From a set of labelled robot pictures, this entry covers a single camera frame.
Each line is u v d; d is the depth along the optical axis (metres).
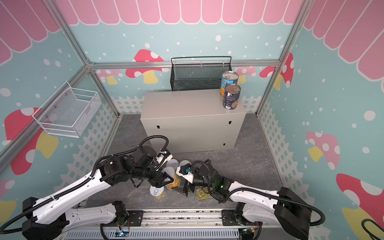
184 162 0.87
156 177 0.58
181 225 0.73
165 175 0.60
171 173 0.67
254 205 0.48
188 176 0.62
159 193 0.78
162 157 0.60
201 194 0.77
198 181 0.64
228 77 0.74
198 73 0.99
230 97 0.69
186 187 0.63
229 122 0.78
